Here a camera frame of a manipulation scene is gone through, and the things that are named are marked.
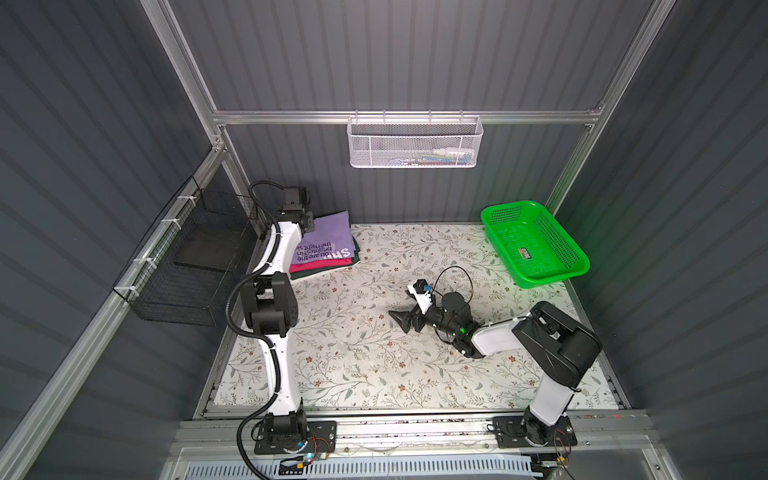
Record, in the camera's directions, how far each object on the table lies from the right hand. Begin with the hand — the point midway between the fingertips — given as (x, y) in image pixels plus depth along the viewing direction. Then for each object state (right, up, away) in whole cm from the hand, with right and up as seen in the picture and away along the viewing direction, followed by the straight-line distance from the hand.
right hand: (402, 304), depth 87 cm
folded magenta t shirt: (-28, +11, +14) cm, 33 cm away
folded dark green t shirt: (-34, +8, +15) cm, 38 cm away
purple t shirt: (-25, +20, +19) cm, 37 cm away
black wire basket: (-55, +11, -15) cm, 58 cm away
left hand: (-36, +26, +11) cm, 46 cm away
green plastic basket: (+52, +19, +28) cm, 62 cm away
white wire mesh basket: (+5, +57, +25) cm, 63 cm away
